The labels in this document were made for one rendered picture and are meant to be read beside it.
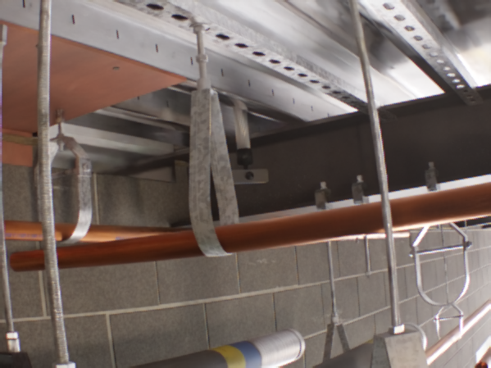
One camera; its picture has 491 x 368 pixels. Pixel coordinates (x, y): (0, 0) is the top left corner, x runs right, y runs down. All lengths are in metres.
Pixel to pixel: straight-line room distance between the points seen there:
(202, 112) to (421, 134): 0.84
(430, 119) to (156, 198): 0.75
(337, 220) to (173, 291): 1.07
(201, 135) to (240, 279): 1.27
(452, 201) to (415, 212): 0.04
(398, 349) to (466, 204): 0.16
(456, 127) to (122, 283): 0.90
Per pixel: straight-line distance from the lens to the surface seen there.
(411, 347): 0.61
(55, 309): 0.42
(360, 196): 1.45
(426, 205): 0.66
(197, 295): 1.80
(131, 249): 0.84
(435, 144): 1.52
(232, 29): 0.88
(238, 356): 1.09
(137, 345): 1.59
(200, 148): 0.76
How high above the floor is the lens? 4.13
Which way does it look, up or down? 9 degrees up
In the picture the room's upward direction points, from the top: 6 degrees counter-clockwise
